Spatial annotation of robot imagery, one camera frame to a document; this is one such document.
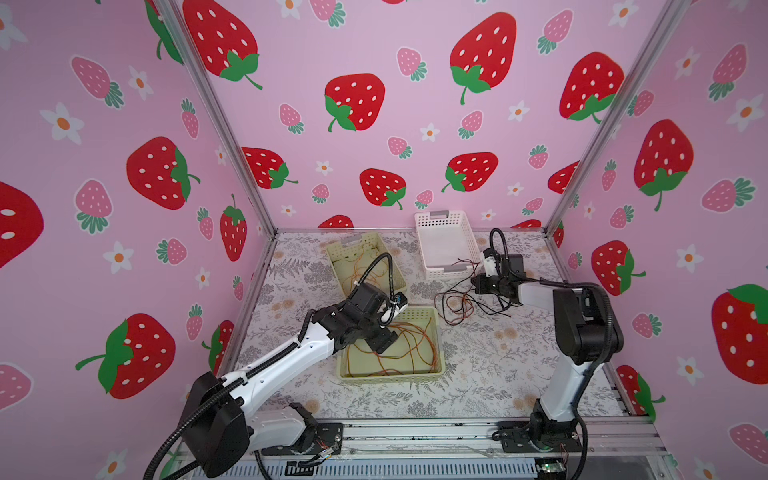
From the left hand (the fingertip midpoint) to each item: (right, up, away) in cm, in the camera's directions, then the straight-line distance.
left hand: (388, 324), depth 80 cm
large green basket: (+8, -9, +2) cm, 12 cm away
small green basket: (-4, +12, +26) cm, 29 cm away
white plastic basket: (+23, +24, +39) cm, 51 cm away
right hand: (+29, +11, +21) cm, 38 cm away
